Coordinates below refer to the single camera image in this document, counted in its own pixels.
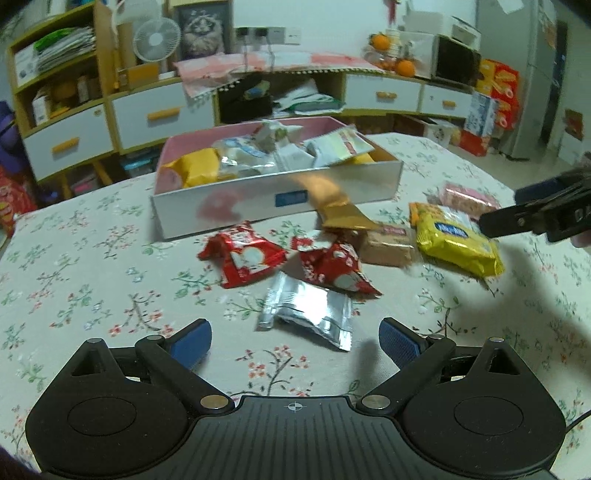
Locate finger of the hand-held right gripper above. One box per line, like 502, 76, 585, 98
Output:
478, 198, 556, 239
514, 174, 583, 205

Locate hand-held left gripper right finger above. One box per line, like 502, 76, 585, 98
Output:
355, 318, 539, 416

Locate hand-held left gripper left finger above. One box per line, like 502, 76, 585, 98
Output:
51, 318, 236, 416

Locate pink snack packet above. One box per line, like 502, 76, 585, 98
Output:
438, 182, 502, 220

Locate yellow biscuit packet blue label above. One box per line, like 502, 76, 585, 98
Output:
409, 202, 507, 278

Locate brown biscuit packet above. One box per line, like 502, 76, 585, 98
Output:
358, 224, 417, 268

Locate red snack packet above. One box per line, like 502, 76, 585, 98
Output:
198, 222, 290, 289
291, 235, 384, 299

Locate silver foil snack packet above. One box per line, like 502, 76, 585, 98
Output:
256, 271, 354, 353

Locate gold snack bar packet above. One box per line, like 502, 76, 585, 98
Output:
318, 198, 384, 234

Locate silver box with pink inside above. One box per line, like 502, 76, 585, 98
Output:
150, 115, 402, 241

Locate plain yellow snack packet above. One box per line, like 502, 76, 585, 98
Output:
161, 148, 221, 189

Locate white and yellow snack packet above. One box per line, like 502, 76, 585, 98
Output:
307, 127, 378, 168

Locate clear packet with white bun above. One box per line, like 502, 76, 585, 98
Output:
212, 136, 279, 181

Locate white nut packet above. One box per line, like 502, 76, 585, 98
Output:
276, 142, 320, 174
254, 119, 306, 153

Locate blue and white carton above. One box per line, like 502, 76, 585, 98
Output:
464, 90, 502, 137

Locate stack of red snack boxes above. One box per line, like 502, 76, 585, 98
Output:
475, 60, 520, 135

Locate white printed storage box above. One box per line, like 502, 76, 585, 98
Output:
422, 117, 463, 149

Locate grey refrigerator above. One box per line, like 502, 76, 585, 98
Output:
478, 0, 570, 160

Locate floral tablecloth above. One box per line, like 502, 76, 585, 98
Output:
0, 131, 591, 480

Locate black microwave oven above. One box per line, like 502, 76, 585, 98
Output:
431, 34, 484, 89

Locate clear plastic storage box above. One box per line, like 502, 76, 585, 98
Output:
69, 173, 100, 197

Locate red printed bag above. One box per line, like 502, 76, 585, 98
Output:
0, 165, 38, 237

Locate wooden drawer cabinet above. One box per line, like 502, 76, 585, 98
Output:
106, 76, 219, 154

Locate tall wooden shelf cabinet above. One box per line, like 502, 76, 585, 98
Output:
7, 0, 117, 186

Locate pile of folded clothes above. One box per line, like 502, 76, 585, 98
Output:
272, 78, 347, 116

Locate cardboard box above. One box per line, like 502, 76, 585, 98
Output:
117, 62, 160, 91

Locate pink patterned cabinet cloth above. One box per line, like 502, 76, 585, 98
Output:
175, 52, 385, 99

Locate purple plush toy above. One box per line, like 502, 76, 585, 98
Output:
0, 102, 25, 163

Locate white desk fan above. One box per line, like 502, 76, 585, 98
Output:
133, 17, 182, 75

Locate framed cat picture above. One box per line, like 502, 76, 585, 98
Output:
175, 2, 234, 61

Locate wall power outlets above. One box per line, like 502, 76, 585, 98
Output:
235, 27, 304, 46

